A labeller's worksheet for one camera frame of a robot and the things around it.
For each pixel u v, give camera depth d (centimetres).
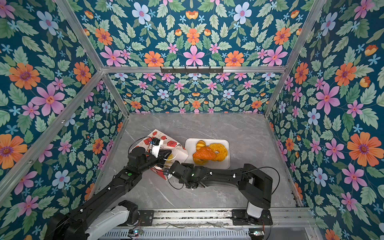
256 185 45
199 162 90
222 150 95
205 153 88
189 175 61
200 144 99
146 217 74
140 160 62
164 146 84
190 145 103
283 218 75
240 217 75
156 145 68
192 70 91
